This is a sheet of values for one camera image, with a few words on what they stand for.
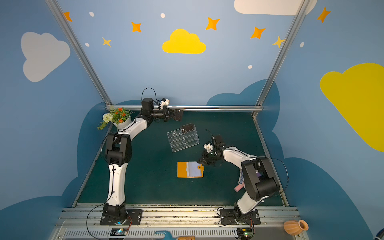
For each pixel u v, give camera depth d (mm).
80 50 840
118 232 705
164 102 931
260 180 466
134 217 750
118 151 604
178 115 933
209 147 844
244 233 716
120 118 997
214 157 784
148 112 834
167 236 689
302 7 697
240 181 840
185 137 1011
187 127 1009
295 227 649
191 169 904
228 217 743
